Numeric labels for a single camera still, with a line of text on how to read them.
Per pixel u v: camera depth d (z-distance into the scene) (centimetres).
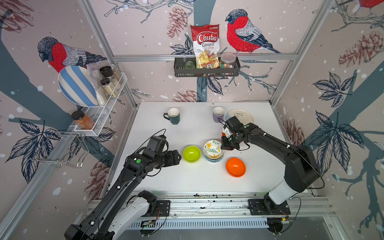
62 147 57
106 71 79
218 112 110
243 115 114
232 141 73
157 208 72
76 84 67
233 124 70
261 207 73
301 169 44
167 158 64
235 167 85
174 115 102
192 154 90
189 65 93
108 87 76
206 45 81
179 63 92
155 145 55
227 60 82
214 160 84
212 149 88
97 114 74
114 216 43
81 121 61
